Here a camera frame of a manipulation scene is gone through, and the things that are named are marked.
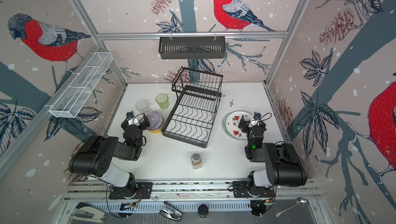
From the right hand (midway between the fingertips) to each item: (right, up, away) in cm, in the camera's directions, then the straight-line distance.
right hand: (250, 118), depth 89 cm
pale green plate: (-12, -5, +6) cm, 15 cm away
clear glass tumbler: (-69, +6, +15) cm, 71 cm away
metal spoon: (+17, -35, -20) cm, 44 cm away
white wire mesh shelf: (-92, +12, -17) cm, 94 cm away
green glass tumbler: (-57, +10, +17) cm, 60 cm away
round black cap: (-28, -33, -29) cm, 52 cm away
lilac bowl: (-57, -2, +3) cm, 57 cm away
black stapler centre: (-42, -38, -22) cm, 61 cm away
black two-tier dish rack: (-36, -1, +11) cm, 38 cm away
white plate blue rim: (-7, -9, +1) cm, 12 cm away
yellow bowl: (-55, -7, -1) cm, 56 cm away
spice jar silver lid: (-31, -19, -16) cm, 40 cm away
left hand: (-68, +2, -1) cm, 68 cm away
